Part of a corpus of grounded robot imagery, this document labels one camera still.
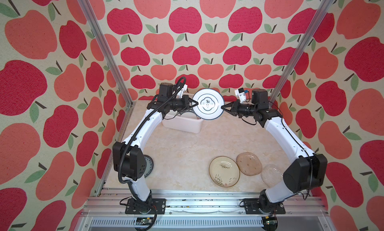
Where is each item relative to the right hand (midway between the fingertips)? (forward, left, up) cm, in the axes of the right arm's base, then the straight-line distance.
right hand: (225, 106), depth 77 cm
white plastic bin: (+1, +23, -20) cm, 31 cm away
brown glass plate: (-17, -19, -31) cm, 39 cm away
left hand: (-1, +13, +1) cm, 13 cm away
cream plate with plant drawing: (-23, -4, -31) cm, 39 cm away
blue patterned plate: (-25, +41, -30) cm, 56 cm away
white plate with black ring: (+1, +8, 0) cm, 8 cm away
